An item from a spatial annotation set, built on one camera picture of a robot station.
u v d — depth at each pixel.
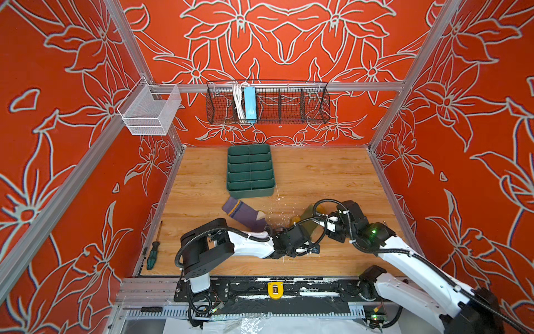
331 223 0.68
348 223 0.59
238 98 0.88
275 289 0.72
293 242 0.65
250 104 0.90
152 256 0.83
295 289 0.74
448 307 0.40
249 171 1.01
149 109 0.93
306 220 0.65
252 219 0.91
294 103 0.97
